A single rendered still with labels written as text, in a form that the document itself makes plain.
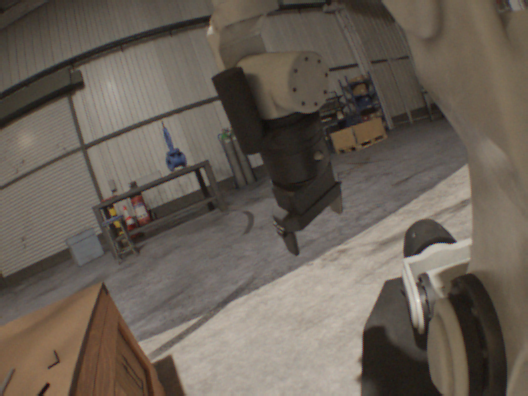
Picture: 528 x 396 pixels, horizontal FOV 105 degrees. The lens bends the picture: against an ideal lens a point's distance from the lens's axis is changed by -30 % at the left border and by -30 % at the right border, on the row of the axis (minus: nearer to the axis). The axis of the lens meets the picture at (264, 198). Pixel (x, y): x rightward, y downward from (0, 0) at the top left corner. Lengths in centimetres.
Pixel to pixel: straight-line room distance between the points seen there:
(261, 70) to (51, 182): 823
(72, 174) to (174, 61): 421
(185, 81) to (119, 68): 197
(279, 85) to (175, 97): 800
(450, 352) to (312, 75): 28
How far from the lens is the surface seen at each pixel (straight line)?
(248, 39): 37
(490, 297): 25
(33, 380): 62
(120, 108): 827
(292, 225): 40
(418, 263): 70
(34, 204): 869
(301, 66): 29
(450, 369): 26
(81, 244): 574
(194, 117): 814
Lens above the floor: 68
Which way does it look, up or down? 9 degrees down
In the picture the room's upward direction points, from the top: 20 degrees counter-clockwise
